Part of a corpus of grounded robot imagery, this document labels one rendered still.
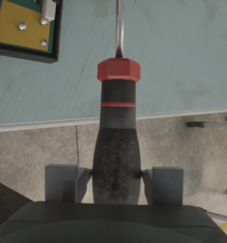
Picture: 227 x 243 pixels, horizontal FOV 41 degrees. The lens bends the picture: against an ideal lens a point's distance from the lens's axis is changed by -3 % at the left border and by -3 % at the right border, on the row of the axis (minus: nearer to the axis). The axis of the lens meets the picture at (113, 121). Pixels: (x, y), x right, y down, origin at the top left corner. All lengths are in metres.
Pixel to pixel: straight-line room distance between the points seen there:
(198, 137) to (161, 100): 1.76
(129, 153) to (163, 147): 1.67
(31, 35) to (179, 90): 0.19
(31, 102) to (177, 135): 1.71
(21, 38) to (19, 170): 1.12
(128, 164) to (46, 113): 0.11
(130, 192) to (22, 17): 0.15
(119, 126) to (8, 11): 0.13
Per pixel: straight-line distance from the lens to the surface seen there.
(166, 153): 1.86
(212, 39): 0.43
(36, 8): 0.25
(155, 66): 0.33
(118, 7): 0.18
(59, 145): 1.40
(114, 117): 0.16
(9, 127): 0.24
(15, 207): 0.84
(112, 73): 0.16
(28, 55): 0.24
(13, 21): 0.24
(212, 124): 1.88
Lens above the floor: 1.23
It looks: 51 degrees down
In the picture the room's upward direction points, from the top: 91 degrees clockwise
